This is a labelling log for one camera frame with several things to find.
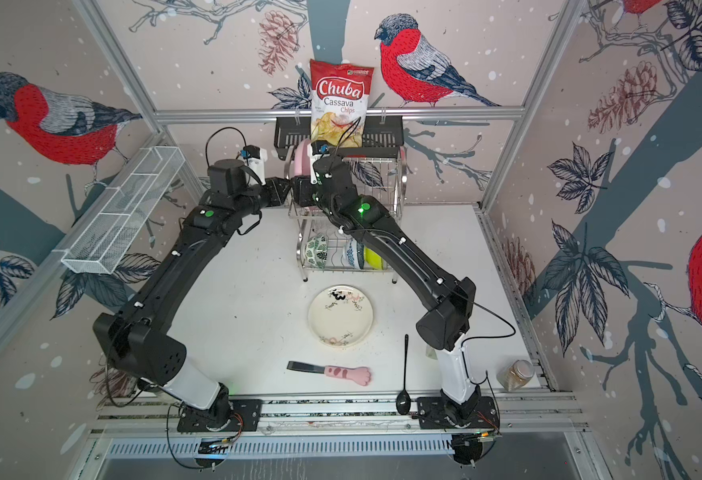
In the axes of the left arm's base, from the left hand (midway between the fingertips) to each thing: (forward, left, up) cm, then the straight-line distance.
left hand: (289, 179), depth 74 cm
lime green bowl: (-5, -23, -28) cm, 36 cm away
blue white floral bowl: (-5, -17, -25) cm, 30 cm away
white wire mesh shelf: (-11, +45, -8) cm, 47 cm away
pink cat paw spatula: (-37, -18, -38) cm, 56 cm away
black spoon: (-43, -29, -39) cm, 65 cm away
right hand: (-2, -1, 0) cm, 3 cm away
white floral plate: (-20, -12, -37) cm, 44 cm away
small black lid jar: (-32, -37, -35) cm, 60 cm away
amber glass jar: (-40, -56, -29) cm, 75 cm away
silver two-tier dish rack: (+29, -28, -23) cm, 46 cm away
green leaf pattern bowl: (+2, -4, -33) cm, 33 cm away
